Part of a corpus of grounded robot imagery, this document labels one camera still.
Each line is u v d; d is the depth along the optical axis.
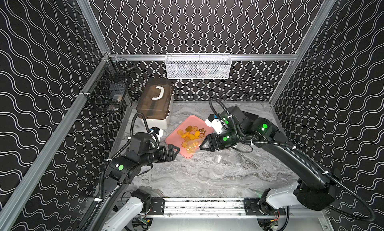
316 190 0.40
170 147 0.60
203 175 0.86
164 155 0.58
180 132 1.03
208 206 0.76
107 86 0.91
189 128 1.03
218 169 0.88
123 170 0.45
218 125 0.59
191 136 1.00
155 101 1.03
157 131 0.63
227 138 0.53
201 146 0.60
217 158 0.88
